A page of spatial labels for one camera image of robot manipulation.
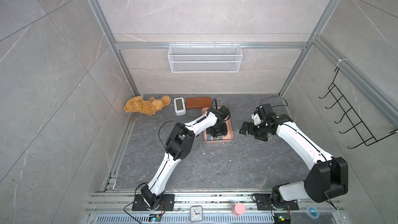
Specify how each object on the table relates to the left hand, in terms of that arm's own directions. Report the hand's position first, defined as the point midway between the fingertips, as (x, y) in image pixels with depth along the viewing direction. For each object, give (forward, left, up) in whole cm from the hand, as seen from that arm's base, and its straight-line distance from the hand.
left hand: (226, 134), depth 95 cm
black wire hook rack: (-22, -48, +32) cm, 61 cm away
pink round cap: (-40, +1, +6) cm, 40 cm away
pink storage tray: (-2, +11, -2) cm, 12 cm away
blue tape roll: (-42, -36, -3) cm, 55 cm away
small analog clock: (-41, +19, 0) cm, 45 cm away
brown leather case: (+28, +18, -1) cm, 33 cm away
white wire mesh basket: (+42, +12, +27) cm, 52 cm away
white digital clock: (+22, +30, +2) cm, 38 cm away
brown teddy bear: (+16, +49, +9) cm, 52 cm away
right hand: (-6, -10, +10) cm, 16 cm away
